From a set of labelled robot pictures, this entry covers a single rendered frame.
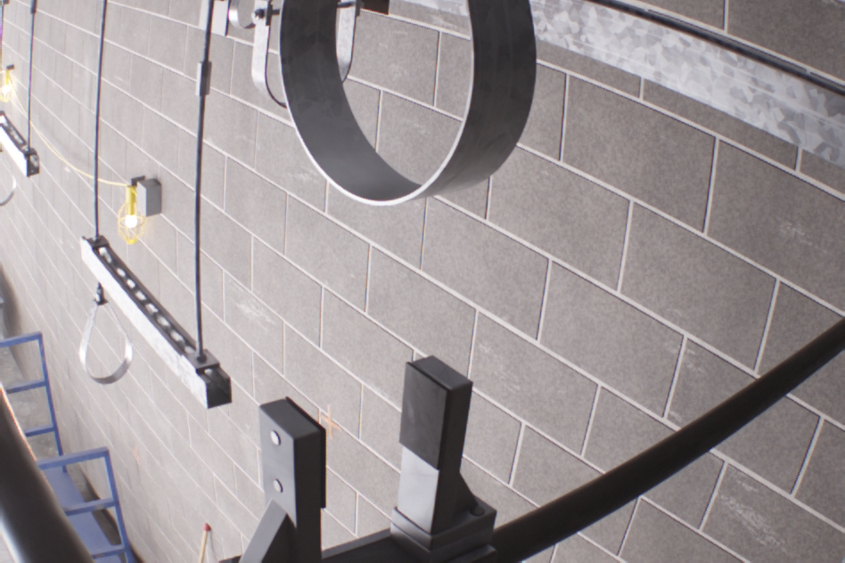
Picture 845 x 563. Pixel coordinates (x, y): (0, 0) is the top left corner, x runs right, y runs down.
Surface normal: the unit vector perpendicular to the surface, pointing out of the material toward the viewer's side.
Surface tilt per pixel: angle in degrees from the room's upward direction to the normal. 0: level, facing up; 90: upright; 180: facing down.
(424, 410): 90
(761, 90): 90
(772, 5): 90
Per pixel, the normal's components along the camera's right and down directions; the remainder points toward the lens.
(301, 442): 0.60, 0.37
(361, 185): 0.09, -0.90
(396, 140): -0.79, 0.19
